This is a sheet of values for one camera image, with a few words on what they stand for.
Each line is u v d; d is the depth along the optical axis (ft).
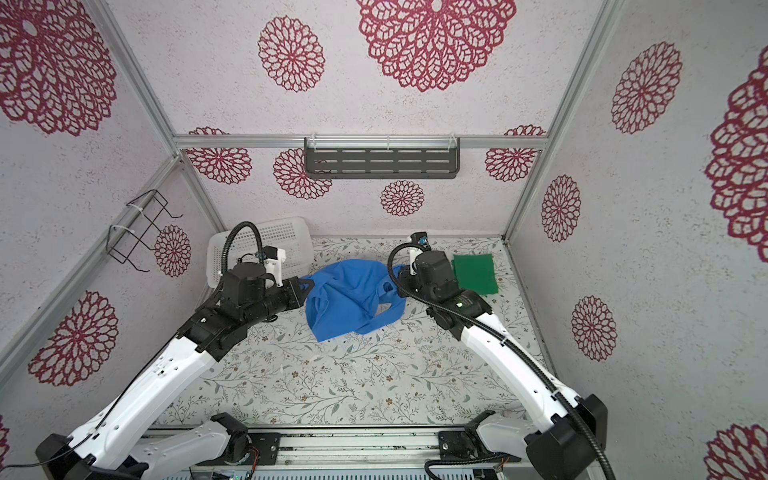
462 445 2.44
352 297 2.72
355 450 2.46
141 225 2.61
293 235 3.83
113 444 1.26
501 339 1.51
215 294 1.75
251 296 1.75
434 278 1.71
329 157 3.27
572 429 1.24
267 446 2.40
